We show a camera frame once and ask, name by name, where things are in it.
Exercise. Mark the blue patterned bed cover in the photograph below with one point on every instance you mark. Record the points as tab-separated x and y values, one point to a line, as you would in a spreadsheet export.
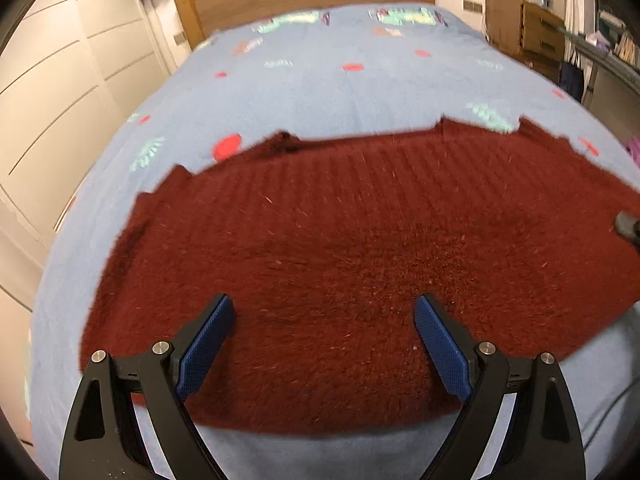
316	80

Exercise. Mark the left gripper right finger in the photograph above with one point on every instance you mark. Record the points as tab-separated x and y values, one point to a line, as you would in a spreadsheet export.
543	439

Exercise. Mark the wooden drawer cabinet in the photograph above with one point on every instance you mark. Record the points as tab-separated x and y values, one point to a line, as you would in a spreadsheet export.
528	33

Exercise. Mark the purple plastic stool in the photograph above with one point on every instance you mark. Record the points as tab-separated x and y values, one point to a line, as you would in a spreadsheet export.
633	149

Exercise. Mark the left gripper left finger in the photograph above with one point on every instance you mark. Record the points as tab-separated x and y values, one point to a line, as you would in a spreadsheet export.
103	439

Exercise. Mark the white wardrobe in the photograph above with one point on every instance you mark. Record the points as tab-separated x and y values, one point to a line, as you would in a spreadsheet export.
71	74

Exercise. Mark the wall socket plate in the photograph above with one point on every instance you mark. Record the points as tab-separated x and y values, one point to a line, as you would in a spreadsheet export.
179	38

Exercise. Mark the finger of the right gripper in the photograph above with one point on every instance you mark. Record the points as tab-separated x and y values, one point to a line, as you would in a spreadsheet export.
628	227

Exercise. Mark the dark blue bag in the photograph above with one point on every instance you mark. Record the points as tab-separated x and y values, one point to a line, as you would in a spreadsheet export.
572	80

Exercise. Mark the dark red knit sweater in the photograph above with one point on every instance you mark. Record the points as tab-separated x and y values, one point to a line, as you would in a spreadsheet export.
325	246

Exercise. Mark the grey desk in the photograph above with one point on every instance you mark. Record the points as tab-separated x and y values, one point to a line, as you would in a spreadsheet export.
601	61

